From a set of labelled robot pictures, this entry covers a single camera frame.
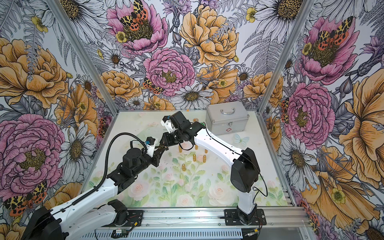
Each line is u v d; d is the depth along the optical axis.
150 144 0.67
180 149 0.97
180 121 0.62
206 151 0.97
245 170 0.46
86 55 0.90
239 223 0.72
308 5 0.71
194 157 0.92
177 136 0.67
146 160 0.69
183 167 0.89
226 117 1.01
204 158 0.91
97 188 0.52
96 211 0.58
